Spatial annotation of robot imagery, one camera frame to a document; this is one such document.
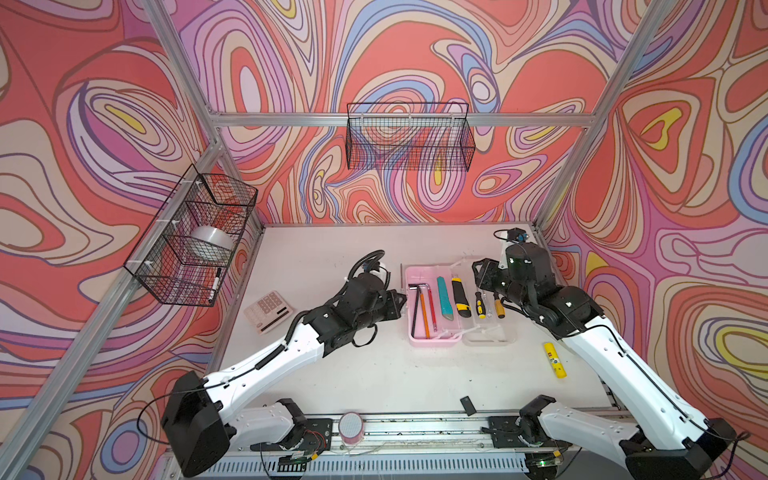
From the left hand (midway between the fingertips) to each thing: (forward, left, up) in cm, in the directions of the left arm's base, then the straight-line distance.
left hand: (412, 297), depth 74 cm
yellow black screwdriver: (+2, -20, -9) cm, 22 cm away
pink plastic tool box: (-4, -17, -12) cm, 21 cm away
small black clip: (-20, -15, -22) cm, 34 cm away
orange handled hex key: (+6, -6, -21) cm, 23 cm away
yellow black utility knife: (+5, -16, -12) cm, 20 cm away
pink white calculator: (+6, +44, -19) cm, 48 cm away
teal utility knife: (+5, -12, -15) cm, 19 cm away
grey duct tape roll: (+8, +48, +12) cm, 50 cm away
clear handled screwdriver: (+21, +1, -21) cm, 30 cm away
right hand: (+4, -17, +5) cm, 18 cm away
